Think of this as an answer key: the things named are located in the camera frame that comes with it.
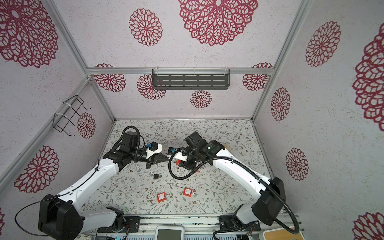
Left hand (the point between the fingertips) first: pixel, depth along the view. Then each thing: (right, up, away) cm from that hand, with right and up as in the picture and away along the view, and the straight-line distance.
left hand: (167, 160), depth 73 cm
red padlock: (+6, +1, -8) cm, 10 cm away
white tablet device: (+2, -33, -4) cm, 33 cm away
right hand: (+7, +1, +2) cm, 7 cm away
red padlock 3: (-4, -22, +8) cm, 24 cm away
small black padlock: (-10, -13, +17) cm, 23 cm away
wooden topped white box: (+53, -33, -5) cm, 63 cm away
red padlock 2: (+10, -20, +10) cm, 24 cm away
